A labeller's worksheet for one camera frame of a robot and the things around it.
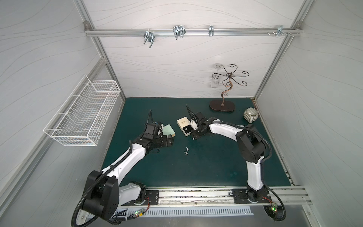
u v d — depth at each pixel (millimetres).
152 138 652
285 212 689
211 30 785
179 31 766
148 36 787
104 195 396
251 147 520
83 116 699
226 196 750
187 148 913
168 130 985
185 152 899
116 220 680
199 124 765
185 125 979
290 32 784
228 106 1121
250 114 1073
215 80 1023
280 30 766
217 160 889
